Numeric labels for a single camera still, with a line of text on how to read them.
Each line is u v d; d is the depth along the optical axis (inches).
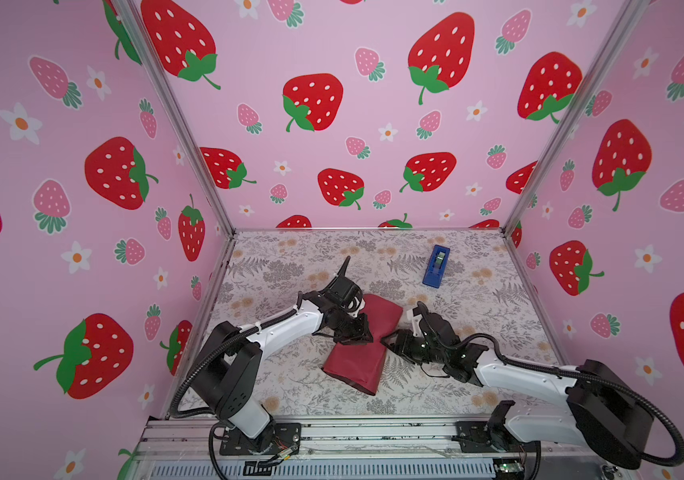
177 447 28.8
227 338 18.0
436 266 40.7
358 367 30.9
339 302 27.0
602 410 16.5
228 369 17.6
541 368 19.4
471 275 42.4
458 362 24.9
